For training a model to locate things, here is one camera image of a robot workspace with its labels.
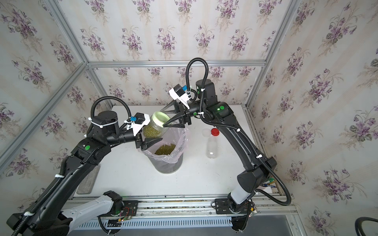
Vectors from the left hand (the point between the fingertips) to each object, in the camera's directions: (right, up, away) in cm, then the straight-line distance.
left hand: (158, 128), depth 61 cm
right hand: (+5, +4, -6) cm, 8 cm away
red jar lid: (+32, -6, +43) cm, 54 cm away
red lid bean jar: (+28, -13, +35) cm, 47 cm away
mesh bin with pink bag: (+3, -13, +2) cm, 13 cm away
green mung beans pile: (-2, -16, +30) cm, 34 cm away
